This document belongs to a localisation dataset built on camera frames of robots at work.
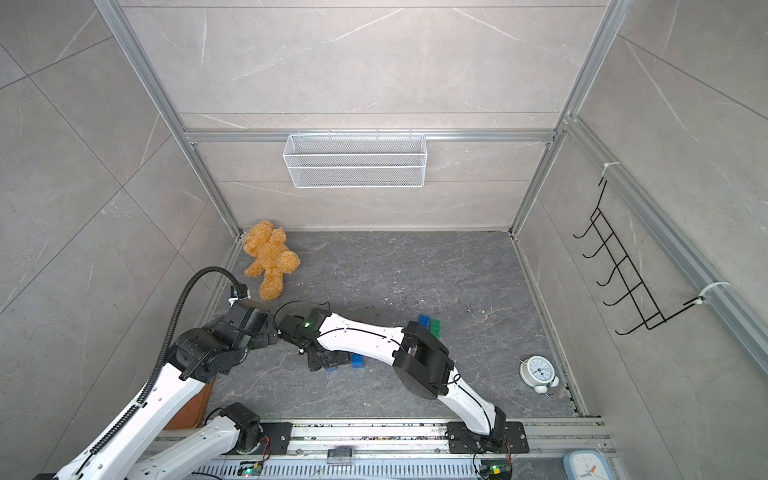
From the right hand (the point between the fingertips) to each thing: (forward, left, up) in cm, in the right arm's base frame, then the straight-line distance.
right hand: (332, 364), depth 82 cm
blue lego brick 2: (+14, -28, -3) cm, 31 cm away
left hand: (+5, +17, +16) cm, 24 cm away
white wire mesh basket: (+60, -6, +26) cm, 66 cm away
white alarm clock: (-3, -57, 0) cm, 57 cm away
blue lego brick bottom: (+1, -7, -1) cm, 7 cm away
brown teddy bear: (+36, +24, +5) cm, 43 cm away
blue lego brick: (-1, +1, -3) cm, 3 cm away
